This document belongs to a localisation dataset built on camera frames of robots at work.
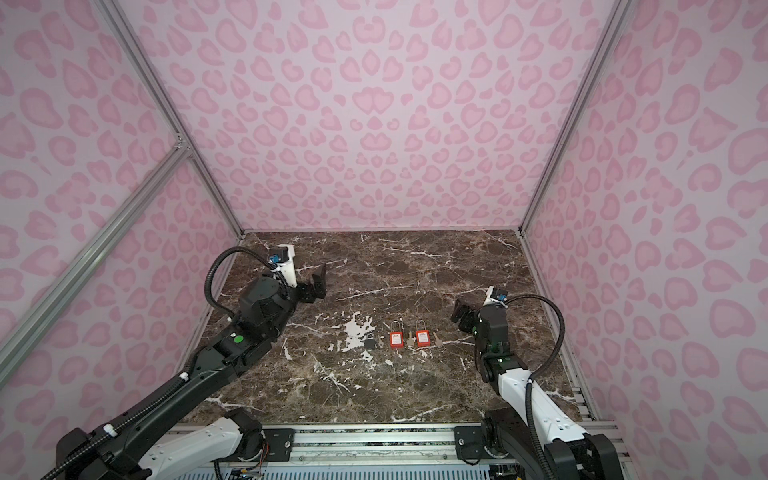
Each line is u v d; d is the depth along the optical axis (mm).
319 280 674
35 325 531
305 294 654
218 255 1130
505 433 600
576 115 861
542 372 577
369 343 905
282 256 603
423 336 903
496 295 735
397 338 902
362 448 737
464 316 772
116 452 391
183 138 903
